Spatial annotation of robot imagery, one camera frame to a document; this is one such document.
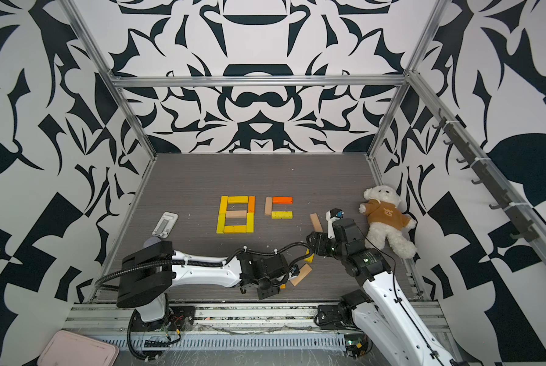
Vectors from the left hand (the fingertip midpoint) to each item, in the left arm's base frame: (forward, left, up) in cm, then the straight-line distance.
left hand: (275, 279), depth 82 cm
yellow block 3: (+23, +10, 0) cm, 25 cm away
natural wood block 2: (+31, +2, -1) cm, 31 cm away
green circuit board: (-20, -24, -1) cm, 31 cm away
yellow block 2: (+22, +22, 0) cm, 31 cm away
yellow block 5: (+25, -4, +2) cm, 25 cm away
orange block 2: (+33, -5, +1) cm, 33 cm away
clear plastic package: (+23, +44, +1) cm, 49 cm away
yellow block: (+31, +21, +1) cm, 37 cm away
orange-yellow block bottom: (-4, -2, +8) cm, 9 cm away
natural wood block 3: (+21, -18, 0) cm, 28 cm away
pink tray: (-18, +61, +1) cm, 64 cm away
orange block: (+32, +9, 0) cm, 33 cm away
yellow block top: (+34, +15, +1) cm, 37 cm away
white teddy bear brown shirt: (+17, -44, +6) cm, 47 cm away
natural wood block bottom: (+1, -10, +2) cm, 10 cm away
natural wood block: (+26, +15, +1) cm, 31 cm away
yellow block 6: (+6, -13, +2) cm, 14 cm away
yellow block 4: (+20, +15, 0) cm, 25 cm away
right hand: (+10, -14, +13) cm, 21 cm away
